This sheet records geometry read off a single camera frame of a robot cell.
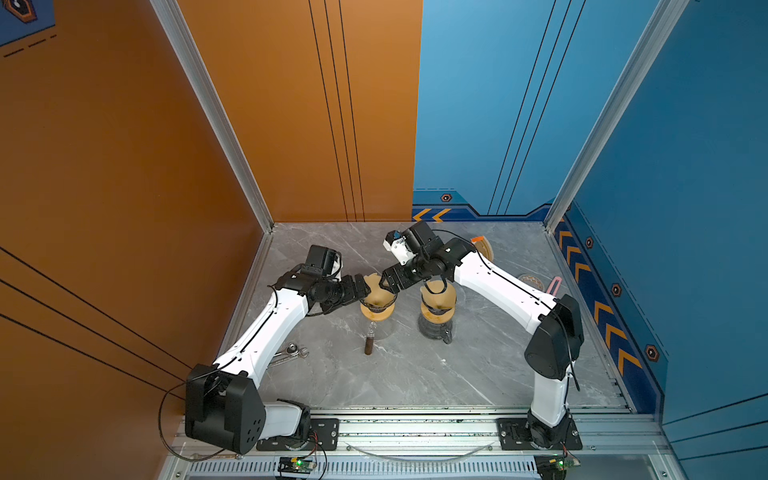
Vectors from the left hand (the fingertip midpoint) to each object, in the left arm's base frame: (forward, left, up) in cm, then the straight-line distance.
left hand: (359, 292), depth 82 cm
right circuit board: (-37, -50, -15) cm, 64 cm away
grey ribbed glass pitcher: (-6, -22, -11) cm, 26 cm away
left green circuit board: (-38, +11, -16) cm, 43 cm away
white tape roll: (+14, -58, -14) cm, 61 cm away
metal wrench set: (-12, +20, -16) cm, 28 cm away
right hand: (+3, -8, +3) cm, 9 cm away
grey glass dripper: (-2, -5, -5) cm, 7 cm away
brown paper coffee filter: (-1, -24, -2) cm, 24 cm away
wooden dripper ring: (-5, -5, -4) cm, 8 cm away
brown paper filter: (-1, -5, -1) cm, 5 cm away
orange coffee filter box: (+24, -40, -6) cm, 47 cm away
